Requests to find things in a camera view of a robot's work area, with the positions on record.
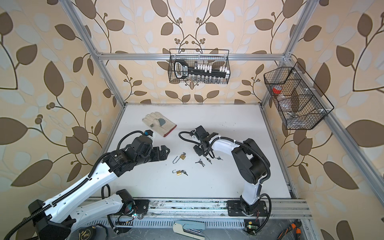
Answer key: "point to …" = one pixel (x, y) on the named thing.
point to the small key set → (219, 158)
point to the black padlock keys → (201, 163)
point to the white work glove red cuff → (159, 122)
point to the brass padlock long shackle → (176, 160)
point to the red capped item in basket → (277, 89)
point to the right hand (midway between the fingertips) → (200, 149)
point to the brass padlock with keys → (179, 172)
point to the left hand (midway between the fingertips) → (164, 151)
